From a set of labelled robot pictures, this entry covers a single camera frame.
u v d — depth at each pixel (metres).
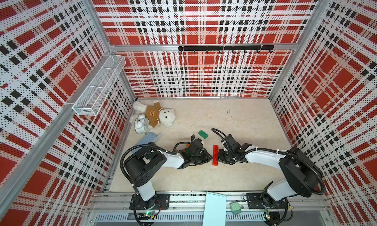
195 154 0.72
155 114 1.01
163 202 0.74
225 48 0.89
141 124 0.92
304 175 0.44
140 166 0.47
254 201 0.73
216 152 0.90
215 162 0.86
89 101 0.69
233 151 0.69
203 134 0.98
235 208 0.71
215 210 0.69
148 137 0.97
